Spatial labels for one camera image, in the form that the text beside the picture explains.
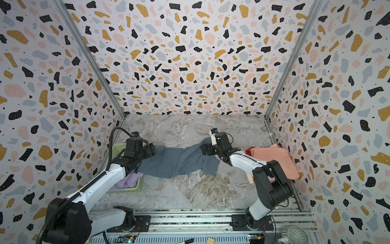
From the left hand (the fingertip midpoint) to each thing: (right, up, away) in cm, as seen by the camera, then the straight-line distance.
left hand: (148, 145), depth 85 cm
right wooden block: (+34, -42, -16) cm, 56 cm away
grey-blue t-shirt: (+10, -11, +9) cm, 18 cm away
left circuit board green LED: (-4, -42, -15) cm, 45 cm away
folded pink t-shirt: (+81, -7, +12) cm, 82 cm away
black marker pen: (+25, -42, -16) cm, 51 cm away
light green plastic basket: (-23, -3, +11) cm, 26 cm away
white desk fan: (+73, -40, -14) cm, 85 cm away
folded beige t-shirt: (+58, -19, +3) cm, 61 cm away
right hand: (+32, +1, +6) cm, 32 cm away
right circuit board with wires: (+56, -42, -14) cm, 72 cm away
